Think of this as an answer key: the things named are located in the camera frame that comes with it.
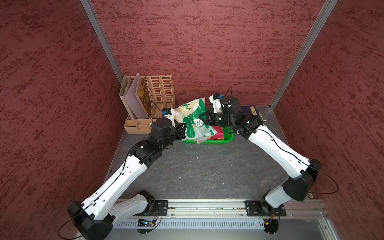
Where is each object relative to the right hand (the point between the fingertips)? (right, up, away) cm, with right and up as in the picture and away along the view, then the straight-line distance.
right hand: (199, 120), depth 71 cm
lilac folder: (-42, +12, +20) cm, 48 cm away
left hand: (-7, -4, -1) cm, 8 cm away
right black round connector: (+36, -53, +1) cm, 64 cm away
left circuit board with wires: (-28, -51, +1) cm, 58 cm away
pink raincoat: (+13, -11, +25) cm, 30 cm away
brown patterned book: (-38, +17, +30) cm, 51 cm away
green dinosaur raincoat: (-5, +3, +1) cm, 6 cm away
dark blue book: (+42, +8, +46) cm, 63 cm away
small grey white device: (+50, +3, +39) cm, 63 cm away
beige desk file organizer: (-32, +21, +42) cm, 57 cm away
